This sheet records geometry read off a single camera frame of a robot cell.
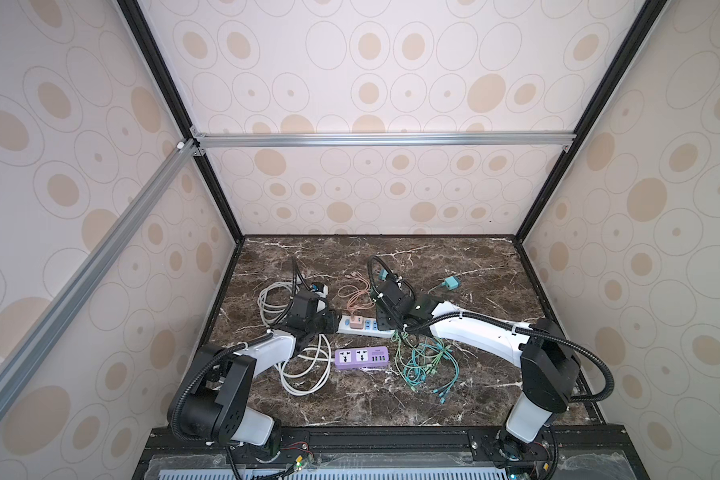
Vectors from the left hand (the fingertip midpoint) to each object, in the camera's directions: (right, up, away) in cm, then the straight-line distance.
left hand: (343, 309), depth 91 cm
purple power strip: (+6, -13, -5) cm, 15 cm away
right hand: (+12, -1, -4) cm, 13 cm away
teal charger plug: (+37, +8, +13) cm, 40 cm away
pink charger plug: (+4, -3, -2) cm, 6 cm away
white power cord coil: (-9, -17, -5) cm, 20 cm away
